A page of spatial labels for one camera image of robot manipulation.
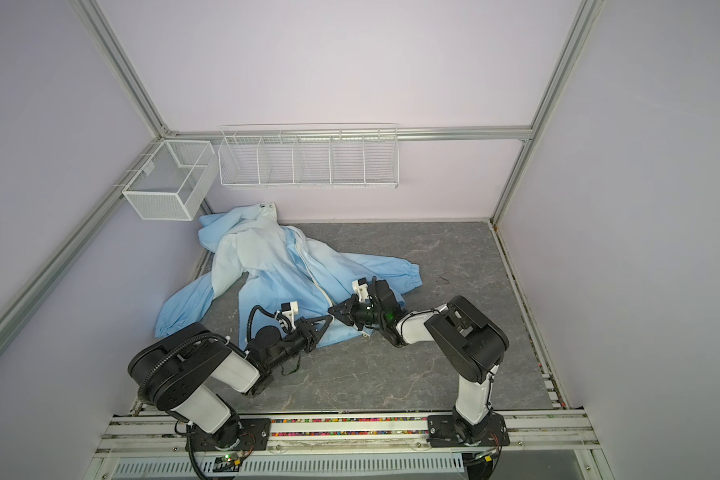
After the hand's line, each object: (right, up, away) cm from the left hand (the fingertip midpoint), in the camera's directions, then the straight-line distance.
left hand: (335, 323), depth 82 cm
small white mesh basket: (-55, +43, +14) cm, 71 cm away
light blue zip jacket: (-17, +13, +11) cm, 24 cm away
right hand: (-3, +2, +2) cm, 4 cm away
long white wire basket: (-11, +53, +19) cm, 57 cm away
